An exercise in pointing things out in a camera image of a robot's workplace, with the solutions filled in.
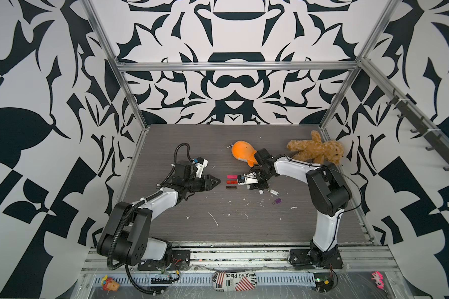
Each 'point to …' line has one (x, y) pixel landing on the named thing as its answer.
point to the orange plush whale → (244, 151)
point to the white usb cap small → (260, 192)
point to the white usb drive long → (274, 192)
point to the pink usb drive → (232, 176)
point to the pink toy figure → (378, 278)
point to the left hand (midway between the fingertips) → (216, 179)
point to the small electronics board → (323, 281)
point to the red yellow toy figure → (108, 284)
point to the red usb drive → (231, 182)
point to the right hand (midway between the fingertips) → (250, 179)
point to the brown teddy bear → (317, 150)
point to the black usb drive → (231, 187)
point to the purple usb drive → (278, 200)
